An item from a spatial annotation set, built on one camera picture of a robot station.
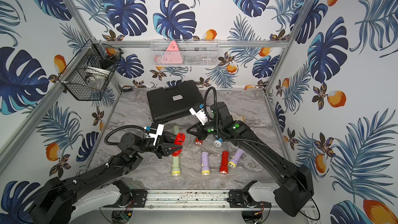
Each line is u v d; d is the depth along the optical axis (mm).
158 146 589
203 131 627
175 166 820
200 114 642
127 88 1212
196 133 664
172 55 904
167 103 1044
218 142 901
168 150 604
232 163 830
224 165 833
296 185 386
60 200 399
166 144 584
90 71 783
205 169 801
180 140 579
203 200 754
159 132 557
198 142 916
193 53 1004
